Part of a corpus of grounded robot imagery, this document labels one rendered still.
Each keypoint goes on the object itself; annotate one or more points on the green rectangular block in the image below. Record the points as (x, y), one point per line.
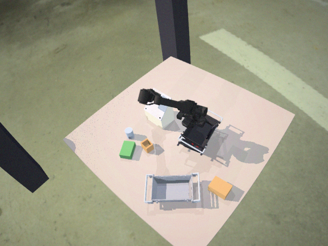
(127, 149)

